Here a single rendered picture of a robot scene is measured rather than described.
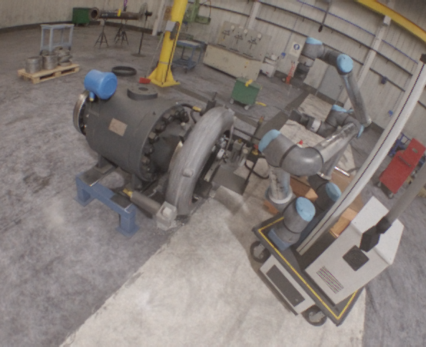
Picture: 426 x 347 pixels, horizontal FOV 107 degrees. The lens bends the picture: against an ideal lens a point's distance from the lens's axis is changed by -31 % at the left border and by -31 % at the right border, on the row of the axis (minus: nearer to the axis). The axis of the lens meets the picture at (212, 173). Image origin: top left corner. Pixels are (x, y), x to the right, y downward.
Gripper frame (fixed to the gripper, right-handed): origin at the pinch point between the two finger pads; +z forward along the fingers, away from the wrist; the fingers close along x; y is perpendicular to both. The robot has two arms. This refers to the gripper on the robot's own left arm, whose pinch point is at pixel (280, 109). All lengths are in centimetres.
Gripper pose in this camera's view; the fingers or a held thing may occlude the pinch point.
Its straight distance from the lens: 138.6
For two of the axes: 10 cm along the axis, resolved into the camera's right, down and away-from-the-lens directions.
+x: 2.8, -7.7, -5.8
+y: 3.7, -4.7, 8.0
